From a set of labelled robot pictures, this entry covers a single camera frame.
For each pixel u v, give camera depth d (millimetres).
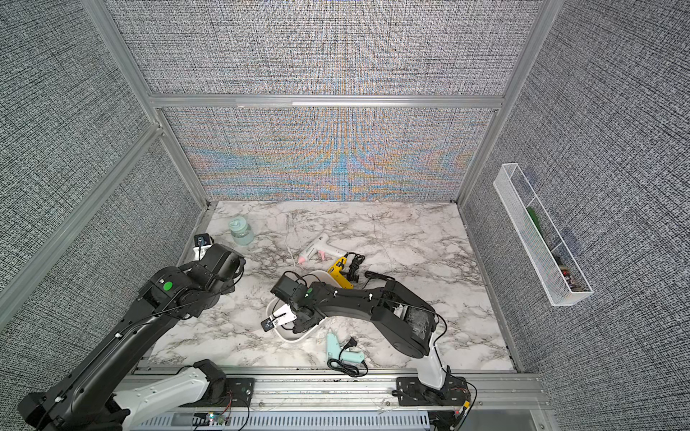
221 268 515
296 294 663
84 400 378
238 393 735
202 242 585
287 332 831
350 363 786
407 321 493
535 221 723
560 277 619
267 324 726
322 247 1020
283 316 734
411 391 729
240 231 1003
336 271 959
